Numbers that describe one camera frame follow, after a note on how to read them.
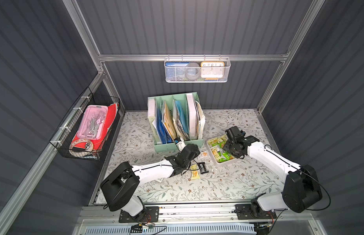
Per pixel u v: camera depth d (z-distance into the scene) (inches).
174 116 34.5
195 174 33.6
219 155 35.2
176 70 35.7
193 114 34.1
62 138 23.9
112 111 30.9
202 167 34.5
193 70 34.3
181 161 25.4
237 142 25.0
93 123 28.4
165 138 36.8
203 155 36.8
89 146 26.4
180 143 30.5
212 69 34.9
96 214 29.5
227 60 35.0
